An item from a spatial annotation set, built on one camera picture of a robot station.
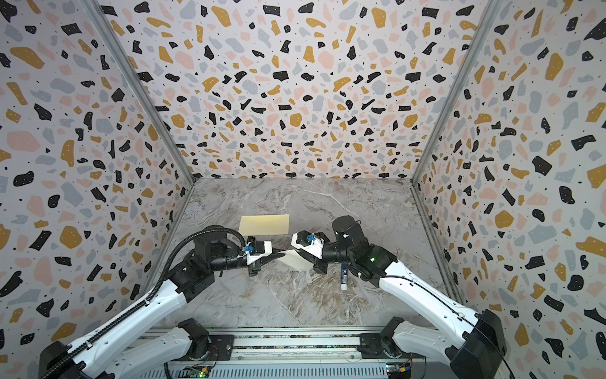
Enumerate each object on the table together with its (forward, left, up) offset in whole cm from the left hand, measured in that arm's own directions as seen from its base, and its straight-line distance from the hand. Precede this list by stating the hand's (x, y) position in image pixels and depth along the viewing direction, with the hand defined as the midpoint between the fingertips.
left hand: (281, 248), depth 66 cm
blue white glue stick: (+2, -20, -26) cm, 33 cm away
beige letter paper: (-2, -4, -3) cm, 5 cm away
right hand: (0, -3, -1) cm, 3 cm away
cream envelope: (+26, +12, -27) cm, 39 cm away
